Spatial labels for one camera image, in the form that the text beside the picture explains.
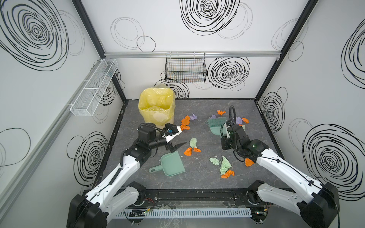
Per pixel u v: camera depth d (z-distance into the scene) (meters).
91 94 0.75
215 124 0.85
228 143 0.70
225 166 0.84
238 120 1.05
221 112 1.08
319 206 0.37
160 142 0.63
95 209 0.38
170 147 0.65
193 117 1.05
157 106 0.80
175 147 0.65
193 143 0.94
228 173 0.82
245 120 1.05
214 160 0.87
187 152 0.90
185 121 1.06
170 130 0.59
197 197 0.75
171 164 0.87
